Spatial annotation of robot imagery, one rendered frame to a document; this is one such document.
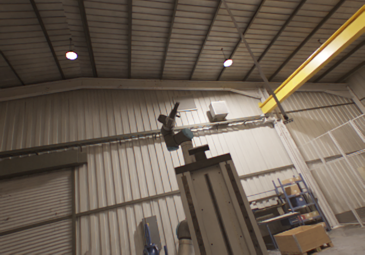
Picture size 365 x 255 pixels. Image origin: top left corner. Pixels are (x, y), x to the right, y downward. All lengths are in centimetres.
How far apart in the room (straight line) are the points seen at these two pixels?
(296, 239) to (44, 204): 783
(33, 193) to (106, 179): 236
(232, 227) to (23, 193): 853
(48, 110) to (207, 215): 958
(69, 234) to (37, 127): 423
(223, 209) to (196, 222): 17
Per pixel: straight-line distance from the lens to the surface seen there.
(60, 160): 889
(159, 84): 1066
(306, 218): 1053
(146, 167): 895
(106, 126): 966
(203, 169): 133
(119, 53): 985
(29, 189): 935
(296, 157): 1159
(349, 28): 922
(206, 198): 131
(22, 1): 881
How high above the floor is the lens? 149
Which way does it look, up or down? 26 degrees up
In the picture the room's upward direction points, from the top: 15 degrees counter-clockwise
